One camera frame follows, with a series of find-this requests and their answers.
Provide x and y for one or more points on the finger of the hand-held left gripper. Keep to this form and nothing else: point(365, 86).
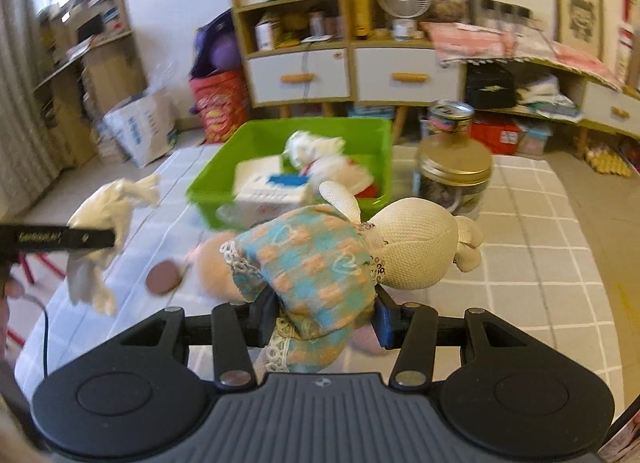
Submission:
point(92, 238)

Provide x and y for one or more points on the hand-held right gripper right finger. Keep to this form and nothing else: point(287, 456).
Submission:
point(385, 325)

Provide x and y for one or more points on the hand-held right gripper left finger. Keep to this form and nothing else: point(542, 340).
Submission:
point(262, 318)

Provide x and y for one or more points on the white soft cloth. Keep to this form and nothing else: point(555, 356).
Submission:
point(107, 208)

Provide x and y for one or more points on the cream rabbit doll checkered dress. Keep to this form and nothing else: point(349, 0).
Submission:
point(310, 263)

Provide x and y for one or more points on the white plush with red scarf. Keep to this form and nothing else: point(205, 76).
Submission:
point(330, 163)

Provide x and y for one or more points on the green plastic bin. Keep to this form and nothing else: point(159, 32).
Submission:
point(260, 138)

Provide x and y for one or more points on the person's left hand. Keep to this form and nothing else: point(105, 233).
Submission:
point(12, 289)

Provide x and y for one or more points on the red chair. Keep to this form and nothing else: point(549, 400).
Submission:
point(54, 265)

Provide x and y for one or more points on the white cardboard box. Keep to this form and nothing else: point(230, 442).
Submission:
point(140, 128)

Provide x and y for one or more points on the beige curtain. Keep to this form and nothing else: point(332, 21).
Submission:
point(22, 118)

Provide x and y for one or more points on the white blue milk carton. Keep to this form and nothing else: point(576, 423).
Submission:
point(270, 188)

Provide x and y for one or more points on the wooden bookshelf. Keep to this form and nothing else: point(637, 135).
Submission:
point(95, 68)

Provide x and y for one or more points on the glass jar gold lid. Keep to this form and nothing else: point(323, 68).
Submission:
point(452, 168)

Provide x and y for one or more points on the red printed bag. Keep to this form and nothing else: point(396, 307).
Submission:
point(220, 108)

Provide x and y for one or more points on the printed tin can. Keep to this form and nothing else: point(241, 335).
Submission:
point(450, 118)

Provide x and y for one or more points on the red box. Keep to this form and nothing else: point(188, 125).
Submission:
point(495, 135)

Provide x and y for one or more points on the purple bag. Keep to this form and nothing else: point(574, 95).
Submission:
point(220, 48)

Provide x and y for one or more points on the clear plastic container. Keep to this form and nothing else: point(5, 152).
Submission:
point(532, 138)

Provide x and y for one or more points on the black bag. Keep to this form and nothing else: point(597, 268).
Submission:
point(490, 85)

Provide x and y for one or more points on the smartphone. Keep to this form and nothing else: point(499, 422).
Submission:
point(625, 435)

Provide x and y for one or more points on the tray of eggs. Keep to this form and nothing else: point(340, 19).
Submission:
point(607, 160)

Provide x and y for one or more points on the pink fringed cloth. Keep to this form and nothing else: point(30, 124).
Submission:
point(500, 43)

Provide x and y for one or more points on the yellow bottle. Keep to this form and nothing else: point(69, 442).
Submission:
point(363, 15)

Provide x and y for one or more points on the low wooden drawer cabinet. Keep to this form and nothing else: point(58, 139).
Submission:
point(605, 105)

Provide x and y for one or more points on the framed cartoon picture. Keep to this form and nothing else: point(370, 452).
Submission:
point(579, 15)

